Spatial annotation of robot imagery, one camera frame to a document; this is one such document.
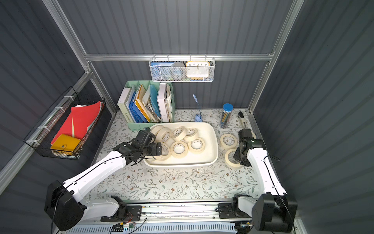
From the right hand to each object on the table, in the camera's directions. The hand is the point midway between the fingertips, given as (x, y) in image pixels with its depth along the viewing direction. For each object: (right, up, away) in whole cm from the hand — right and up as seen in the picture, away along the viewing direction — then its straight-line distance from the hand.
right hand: (245, 160), depth 79 cm
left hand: (-52, +7, +2) cm, 52 cm away
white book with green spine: (-73, +32, +10) cm, 81 cm away
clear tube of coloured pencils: (-6, +26, +19) cm, 33 cm away
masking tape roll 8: (-38, +3, +17) cm, 42 cm away
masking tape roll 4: (-30, +11, +17) cm, 36 cm away
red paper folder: (-87, +24, -6) cm, 90 cm away
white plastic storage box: (-19, +15, +24) cm, 34 cm away
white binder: (-49, +34, +14) cm, 62 cm away
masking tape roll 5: (-39, +14, +22) cm, 47 cm away
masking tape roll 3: (-27, +3, +14) cm, 31 cm away
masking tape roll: (-5, +5, +18) cm, 19 cm away
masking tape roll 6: (-48, +13, +14) cm, 52 cm away
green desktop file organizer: (-61, +34, +14) cm, 71 cm away
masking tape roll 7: (-53, +17, +14) cm, 58 cm away
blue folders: (-67, +26, +18) cm, 74 cm away
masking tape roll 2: (-8, -2, -1) cm, 9 cm away
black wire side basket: (-94, +14, -18) cm, 97 cm away
